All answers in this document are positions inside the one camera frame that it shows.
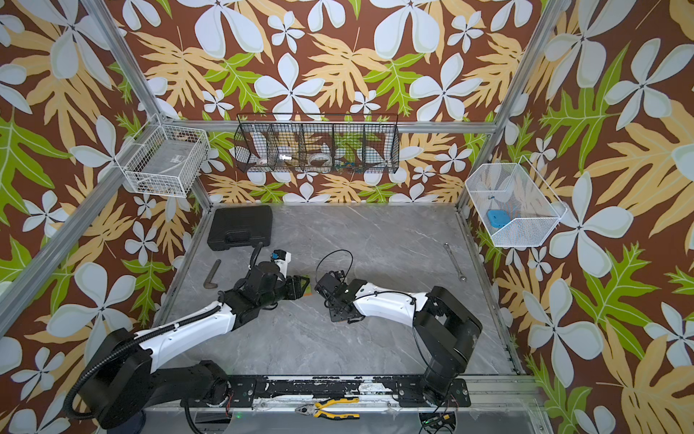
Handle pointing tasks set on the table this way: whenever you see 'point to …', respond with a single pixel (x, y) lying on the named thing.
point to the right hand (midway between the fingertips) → (340, 313)
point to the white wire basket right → (518, 190)
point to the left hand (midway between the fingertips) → (305, 277)
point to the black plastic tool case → (240, 227)
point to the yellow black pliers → (315, 409)
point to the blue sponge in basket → (498, 218)
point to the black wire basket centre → (317, 143)
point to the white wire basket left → (165, 161)
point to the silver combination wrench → (462, 277)
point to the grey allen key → (208, 284)
